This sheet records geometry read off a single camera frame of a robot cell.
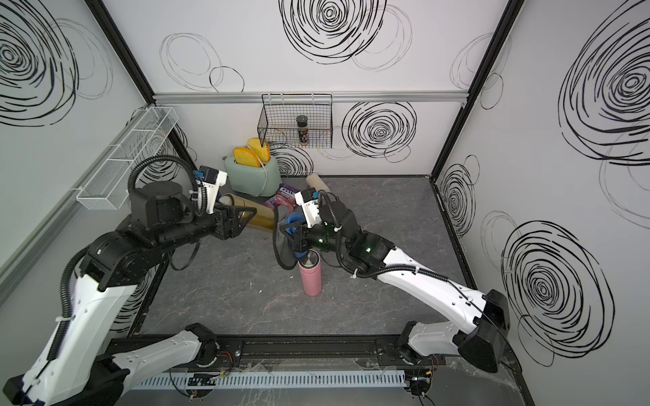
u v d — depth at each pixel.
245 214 0.55
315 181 1.12
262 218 0.64
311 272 0.72
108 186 0.72
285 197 1.08
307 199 0.58
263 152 1.04
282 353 0.76
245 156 0.99
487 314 0.40
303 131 0.87
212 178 0.49
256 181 1.03
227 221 0.50
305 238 0.57
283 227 0.64
